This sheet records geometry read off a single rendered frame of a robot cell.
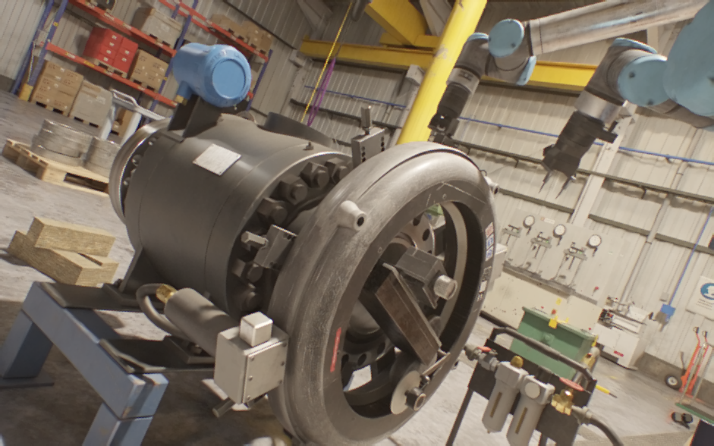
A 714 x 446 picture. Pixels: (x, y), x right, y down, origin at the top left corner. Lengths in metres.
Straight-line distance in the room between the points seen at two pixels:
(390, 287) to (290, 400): 0.29
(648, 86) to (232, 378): 0.93
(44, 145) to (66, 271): 2.73
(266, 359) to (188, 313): 0.21
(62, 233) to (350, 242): 1.83
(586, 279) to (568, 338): 3.36
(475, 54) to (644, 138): 11.48
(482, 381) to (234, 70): 1.39
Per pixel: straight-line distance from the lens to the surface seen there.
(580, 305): 7.38
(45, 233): 2.60
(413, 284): 1.07
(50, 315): 1.59
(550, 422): 2.03
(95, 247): 2.70
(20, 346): 1.69
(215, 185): 1.37
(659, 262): 12.16
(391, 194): 1.00
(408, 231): 1.31
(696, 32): 0.92
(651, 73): 1.16
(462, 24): 5.29
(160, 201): 1.52
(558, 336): 4.52
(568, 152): 1.32
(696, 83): 0.86
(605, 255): 7.78
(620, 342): 10.67
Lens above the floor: 0.76
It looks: level
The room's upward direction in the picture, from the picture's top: 23 degrees clockwise
